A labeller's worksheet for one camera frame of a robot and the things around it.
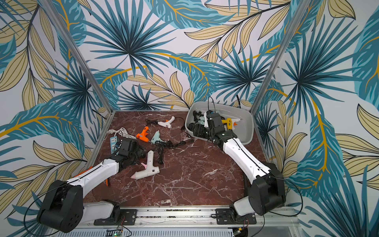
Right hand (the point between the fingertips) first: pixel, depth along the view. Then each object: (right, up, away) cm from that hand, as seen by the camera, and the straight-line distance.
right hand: (197, 129), depth 83 cm
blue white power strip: (-55, -8, +15) cm, 58 cm away
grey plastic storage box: (+31, +8, +31) cm, 45 cm away
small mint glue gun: (-27, -6, +18) cm, 34 cm away
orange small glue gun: (-37, -5, +20) cm, 43 cm away
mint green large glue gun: (+4, +6, +24) cm, 25 cm away
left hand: (-33, -14, +6) cm, 37 cm away
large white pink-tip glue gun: (-28, -23, +3) cm, 37 cm away
